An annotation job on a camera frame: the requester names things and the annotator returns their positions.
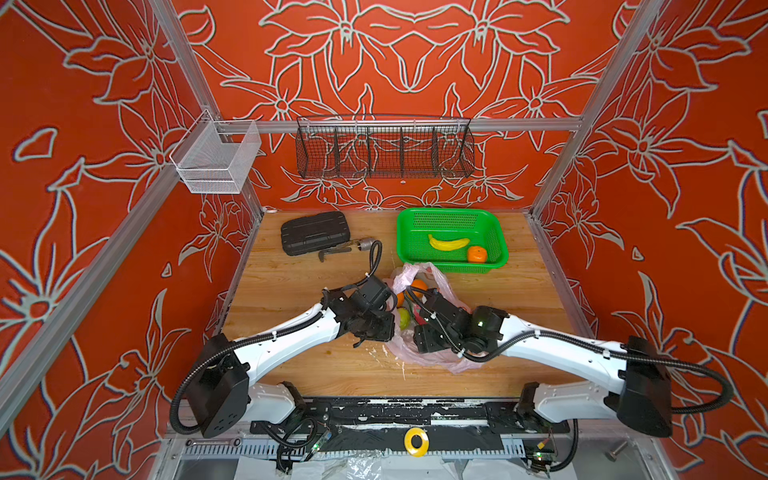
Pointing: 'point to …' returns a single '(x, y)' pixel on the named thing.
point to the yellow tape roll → (423, 448)
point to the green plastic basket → (481, 226)
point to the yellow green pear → (404, 318)
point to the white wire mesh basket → (214, 157)
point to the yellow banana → (448, 245)
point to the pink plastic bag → (409, 287)
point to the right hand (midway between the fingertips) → (421, 336)
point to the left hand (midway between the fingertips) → (396, 331)
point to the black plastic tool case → (306, 234)
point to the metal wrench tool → (362, 244)
